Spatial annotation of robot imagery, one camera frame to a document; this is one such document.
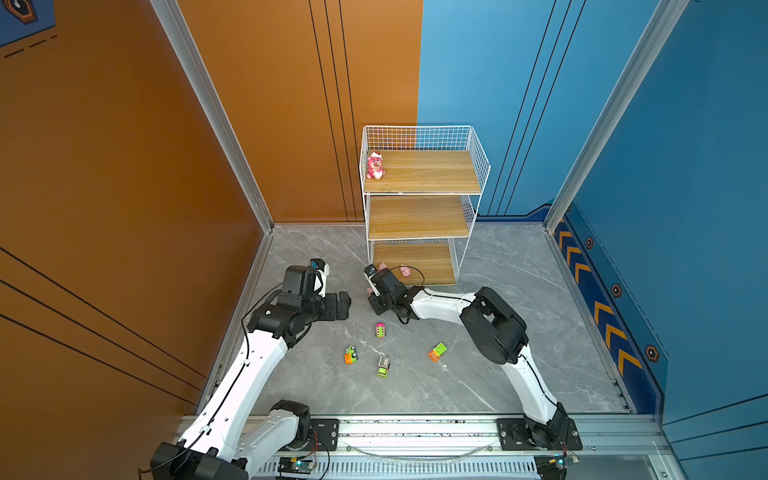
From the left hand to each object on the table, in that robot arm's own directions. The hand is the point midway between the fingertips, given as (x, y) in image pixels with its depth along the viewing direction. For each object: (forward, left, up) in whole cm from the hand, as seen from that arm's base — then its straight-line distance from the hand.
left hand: (335, 297), depth 79 cm
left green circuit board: (-35, +7, -19) cm, 40 cm away
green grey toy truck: (-13, -13, -16) cm, 24 cm away
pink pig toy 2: (+19, -20, -14) cm, 31 cm away
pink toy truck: (-2, -12, -15) cm, 19 cm away
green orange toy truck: (-8, -28, -15) cm, 33 cm away
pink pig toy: (+22, -11, -16) cm, 30 cm away
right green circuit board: (-34, -55, -17) cm, 67 cm away
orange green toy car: (-10, -3, -16) cm, 19 cm away
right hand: (+12, -9, -17) cm, 23 cm away
